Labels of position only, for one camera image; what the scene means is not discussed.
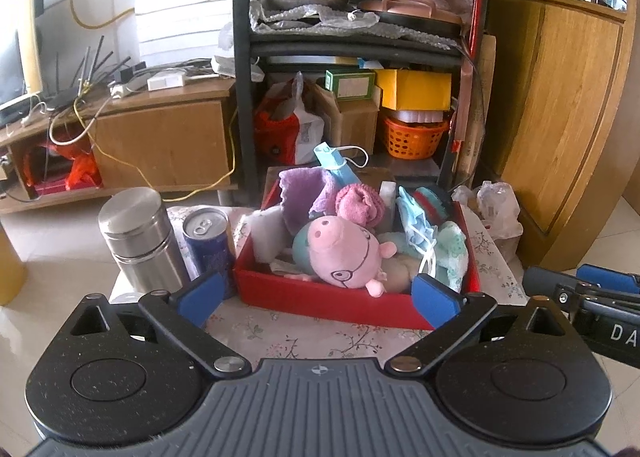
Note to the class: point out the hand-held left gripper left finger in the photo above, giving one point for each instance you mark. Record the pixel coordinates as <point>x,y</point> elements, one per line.
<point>202,297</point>

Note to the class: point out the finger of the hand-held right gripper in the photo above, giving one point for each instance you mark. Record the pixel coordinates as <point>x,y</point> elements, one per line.
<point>610,278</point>
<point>542,279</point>

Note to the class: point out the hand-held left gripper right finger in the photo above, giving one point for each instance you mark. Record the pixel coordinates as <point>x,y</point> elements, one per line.
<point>435,299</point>

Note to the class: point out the cream plush toy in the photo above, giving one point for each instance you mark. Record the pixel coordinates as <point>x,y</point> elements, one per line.
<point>400,274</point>

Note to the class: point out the mint green fluffy towel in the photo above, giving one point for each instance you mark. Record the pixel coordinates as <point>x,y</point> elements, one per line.
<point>452,257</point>

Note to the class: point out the blue face mask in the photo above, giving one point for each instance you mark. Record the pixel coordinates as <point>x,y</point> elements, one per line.
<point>417,227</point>
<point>332,159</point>

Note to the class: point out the white sponge block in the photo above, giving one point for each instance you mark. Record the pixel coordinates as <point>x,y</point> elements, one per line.
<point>267,232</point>

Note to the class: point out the striped knit sock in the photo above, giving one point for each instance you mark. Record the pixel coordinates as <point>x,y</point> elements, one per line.
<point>435,204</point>

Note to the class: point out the pink pig plush toy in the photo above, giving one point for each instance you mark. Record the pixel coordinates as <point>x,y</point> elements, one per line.
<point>340,247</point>

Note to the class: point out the red cardboard box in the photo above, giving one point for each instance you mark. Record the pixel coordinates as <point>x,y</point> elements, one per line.
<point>320,297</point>

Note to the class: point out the pink cloth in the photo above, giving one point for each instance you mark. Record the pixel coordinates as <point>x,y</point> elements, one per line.
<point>357,204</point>

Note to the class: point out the purple cloth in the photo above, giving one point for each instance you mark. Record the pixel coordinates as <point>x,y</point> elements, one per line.
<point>300,197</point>

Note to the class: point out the blue drink can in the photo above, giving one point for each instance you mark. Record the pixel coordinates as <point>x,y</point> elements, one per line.
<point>207,247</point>

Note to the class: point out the stainless steel thermos flask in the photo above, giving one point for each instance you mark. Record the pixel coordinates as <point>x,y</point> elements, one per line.
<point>140,242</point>

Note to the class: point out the clear crumpled plastic bag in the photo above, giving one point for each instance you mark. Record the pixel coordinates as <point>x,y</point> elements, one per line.
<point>495,207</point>

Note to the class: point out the floral tablecloth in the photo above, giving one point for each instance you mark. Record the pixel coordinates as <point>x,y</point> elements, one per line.
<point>300,337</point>

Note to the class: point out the orange plastic basket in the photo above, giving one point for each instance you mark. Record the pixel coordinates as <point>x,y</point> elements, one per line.
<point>415,139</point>

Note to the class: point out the wooden television stand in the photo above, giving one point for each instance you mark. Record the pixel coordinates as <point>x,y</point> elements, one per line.
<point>160,137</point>

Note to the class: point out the tall wooden cabinet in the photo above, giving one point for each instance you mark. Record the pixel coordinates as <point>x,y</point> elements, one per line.
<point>560,112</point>

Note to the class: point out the red plastic bag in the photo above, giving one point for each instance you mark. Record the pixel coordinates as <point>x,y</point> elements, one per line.
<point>82,172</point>

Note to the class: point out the brown cardboard box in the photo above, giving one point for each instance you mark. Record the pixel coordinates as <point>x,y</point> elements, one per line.
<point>355,127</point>

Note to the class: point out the white printed plastic bag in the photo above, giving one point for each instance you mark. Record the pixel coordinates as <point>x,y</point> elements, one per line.
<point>310,132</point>

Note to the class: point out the yellow box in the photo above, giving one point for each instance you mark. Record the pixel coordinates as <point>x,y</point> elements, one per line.
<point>415,89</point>

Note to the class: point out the white power adapter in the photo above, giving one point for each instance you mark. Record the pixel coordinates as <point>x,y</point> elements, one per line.
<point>165,81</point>

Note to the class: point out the green box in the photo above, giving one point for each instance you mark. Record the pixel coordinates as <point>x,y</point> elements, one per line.
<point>350,86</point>

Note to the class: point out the black router with antennas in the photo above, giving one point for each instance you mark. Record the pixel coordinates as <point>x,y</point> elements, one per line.
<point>70,101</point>

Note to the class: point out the black shelf rack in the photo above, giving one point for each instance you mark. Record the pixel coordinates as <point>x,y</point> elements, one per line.
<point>242,62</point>

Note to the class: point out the clear bubble wrap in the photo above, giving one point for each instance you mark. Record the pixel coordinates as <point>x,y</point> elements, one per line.
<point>290,19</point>

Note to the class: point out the pink frying pan with lid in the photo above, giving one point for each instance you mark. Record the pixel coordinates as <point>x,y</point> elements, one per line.
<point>405,9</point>

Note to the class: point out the flat screen monitor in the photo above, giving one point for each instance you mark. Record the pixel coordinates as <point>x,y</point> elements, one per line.
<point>10,67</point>

